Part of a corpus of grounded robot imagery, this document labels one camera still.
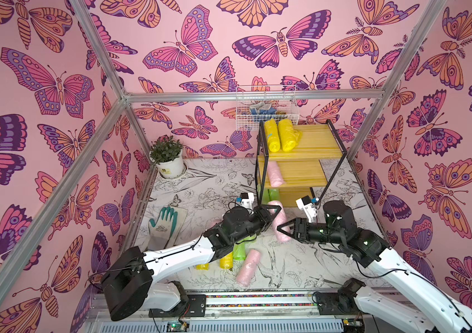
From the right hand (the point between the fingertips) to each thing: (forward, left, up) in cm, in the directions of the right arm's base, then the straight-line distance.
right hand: (281, 228), depth 68 cm
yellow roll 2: (-7, +28, -20) cm, 35 cm away
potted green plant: (+40, +50, -5) cm, 64 cm away
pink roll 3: (-7, +11, -20) cm, 23 cm away
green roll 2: (+27, -2, -19) cm, 33 cm away
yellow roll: (-5, +19, -21) cm, 29 cm away
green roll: (+24, +3, -17) cm, 30 cm away
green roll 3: (-1, +14, -20) cm, 24 cm away
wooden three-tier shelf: (+27, -9, -7) cm, 30 cm away
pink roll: (+26, 0, -3) cm, 26 cm away
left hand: (+5, -1, +2) cm, 6 cm away
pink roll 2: (+2, 0, +2) cm, 3 cm away
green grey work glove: (+7, +49, -21) cm, 53 cm away
